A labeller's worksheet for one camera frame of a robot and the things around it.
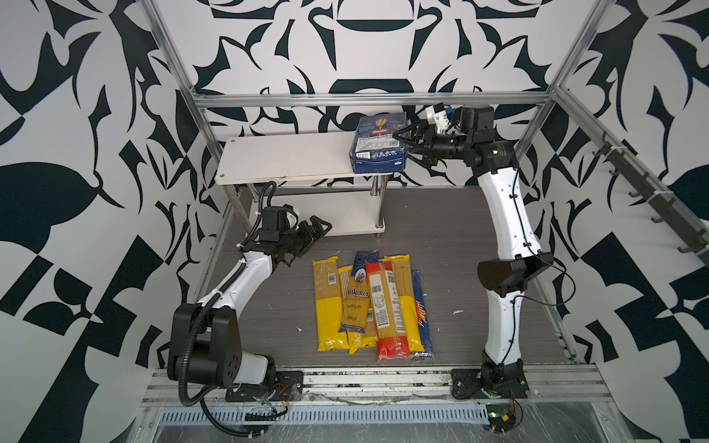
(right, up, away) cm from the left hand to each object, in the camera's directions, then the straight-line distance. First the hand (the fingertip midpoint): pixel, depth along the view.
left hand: (321, 227), depth 86 cm
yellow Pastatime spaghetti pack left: (+11, -32, -6) cm, 34 cm away
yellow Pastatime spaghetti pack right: (+26, -13, +6) cm, 29 cm away
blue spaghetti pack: (+30, -34, -9) cm, 47 cm away
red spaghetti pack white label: (+20, -29, -12) cm, 37 cm away
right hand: (+21, +23, -16) cm, 34 cm away
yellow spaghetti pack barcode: (+3, -30, -4) cm, 30 cm away
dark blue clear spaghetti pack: (+12, -11, +8) cm, 18 cm away
